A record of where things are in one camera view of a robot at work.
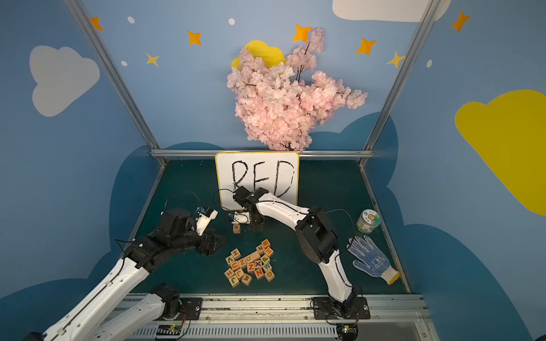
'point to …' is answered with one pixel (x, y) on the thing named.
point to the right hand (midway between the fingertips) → (261, 219)
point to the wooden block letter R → (237, 229)
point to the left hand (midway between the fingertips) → (220, 232)
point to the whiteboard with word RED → (276, 171)
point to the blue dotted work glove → (376, 263)
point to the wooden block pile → (257, 263)
